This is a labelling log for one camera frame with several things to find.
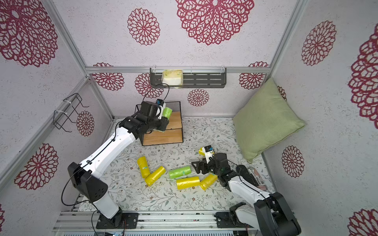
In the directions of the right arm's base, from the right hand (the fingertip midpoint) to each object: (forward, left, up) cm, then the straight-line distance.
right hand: (197, 160), depth 85 cm
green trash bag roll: (+14, +16, +24) cm, 32 cm away
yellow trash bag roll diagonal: (-7, +25, -7) cm, 27 cm away
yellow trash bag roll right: (-11, -5, -6) cm, 14 cm away
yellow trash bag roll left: (-5, +31, -5) cm, 32 cm away
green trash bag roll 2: (-5, +9, -6) cm, 12 cm away
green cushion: (+16, -36, +18) cm, 43 cm away
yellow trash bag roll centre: (-11, +5, -5) cm, 13 cm away
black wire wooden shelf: (+26, +17, -8) cm, 32 cm away
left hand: (+13, +18, +19) cm, 29 cm away
